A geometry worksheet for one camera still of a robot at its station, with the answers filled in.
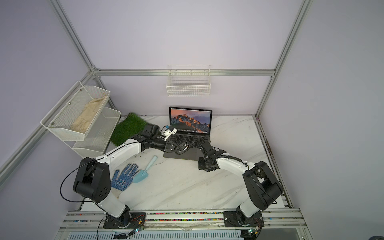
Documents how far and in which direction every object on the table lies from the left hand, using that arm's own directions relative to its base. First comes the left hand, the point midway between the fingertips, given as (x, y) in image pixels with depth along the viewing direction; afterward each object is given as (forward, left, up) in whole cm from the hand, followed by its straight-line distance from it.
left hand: (179, 150), depth 81 cm
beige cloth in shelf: (+8, +50, +14) cm, 52 cm away
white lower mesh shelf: (+13, +53, -5) cm, 55 cm away
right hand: (-3, -13, -14) cm, 20 cm away
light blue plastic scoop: (-7, +23, -17) cm, 30 cm away
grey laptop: (+26, -7, -9) cm, 28 cm away
